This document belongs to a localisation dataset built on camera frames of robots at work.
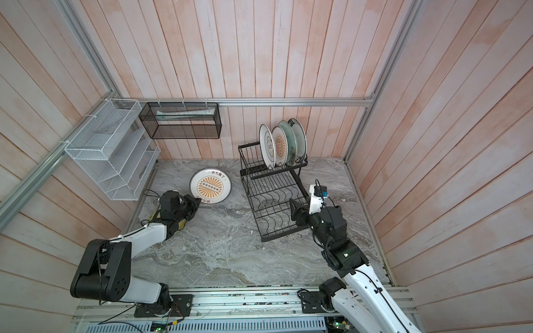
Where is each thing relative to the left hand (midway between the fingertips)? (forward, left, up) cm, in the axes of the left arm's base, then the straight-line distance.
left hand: (203, 200), depth 91 cm
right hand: (-10, -40, +17) cm, 44 cm away
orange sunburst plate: (+16, -35, +18) cm, 42 cm away
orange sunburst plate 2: (+9, -2, -1) cm, 9 cm away
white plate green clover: (+19, -29, +15) cm, 38 cm away
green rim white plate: (+11, -43, +19) cm, 48 cm away
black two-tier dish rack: (+11, -31, -8) cm, 33 cm away
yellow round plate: (-15, +10, +14) cm, 23 cm away
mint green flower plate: (+13, -39, +19) cm, 45 cm away
